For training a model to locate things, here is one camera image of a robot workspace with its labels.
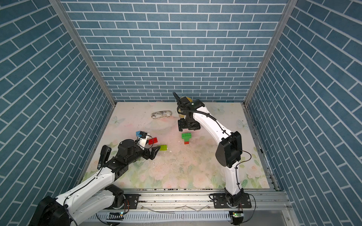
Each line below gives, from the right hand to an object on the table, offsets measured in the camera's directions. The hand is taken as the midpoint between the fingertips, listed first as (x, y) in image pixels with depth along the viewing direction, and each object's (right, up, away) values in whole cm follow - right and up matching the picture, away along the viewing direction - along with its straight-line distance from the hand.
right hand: (187, 130), depth 86 cm
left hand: (-18, -8, -4) cm, 20 cm away
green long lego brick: (0, -6, +14) cm, 15 cm away
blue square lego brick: (-36, -5, +16) cm, 40 cm away
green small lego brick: (0, -8, +9) cm, 12 cm away
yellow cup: (-2, +9, -13) cm, 16 cm away
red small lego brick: (-1, -10, +10) cm, 14 cm away
